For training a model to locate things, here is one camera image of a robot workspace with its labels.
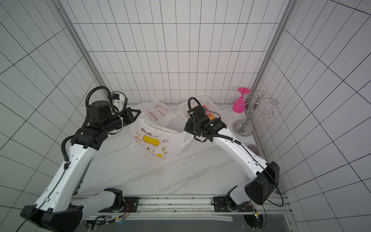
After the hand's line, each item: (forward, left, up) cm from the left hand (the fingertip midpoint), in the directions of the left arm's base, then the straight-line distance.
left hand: (140, 114), depth 69 cm
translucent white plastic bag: (-6, -8, -17) cm, 20 cm away
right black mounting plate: (-33, -42, -29) cm, 61 cm away
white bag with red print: (+28, 0, -31) cm, 42 cm away
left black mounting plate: (-33, +7, -32) cm, 47 cm away
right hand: (+2, -24, -10) cm, 26 cm away
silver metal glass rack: (+14, -64, -30) cm, 72 cm away
